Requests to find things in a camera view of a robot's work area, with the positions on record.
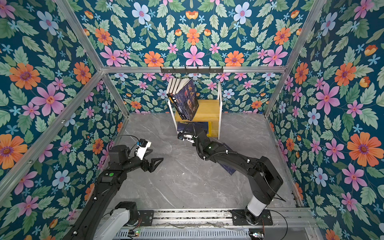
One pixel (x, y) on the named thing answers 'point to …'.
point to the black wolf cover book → (174, 101)
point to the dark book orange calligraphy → (179, 100)
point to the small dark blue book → (228, 168)
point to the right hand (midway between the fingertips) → (199, 126)
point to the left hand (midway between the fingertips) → (157, 151)
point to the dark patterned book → (187, 100)
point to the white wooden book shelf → (209, 111)
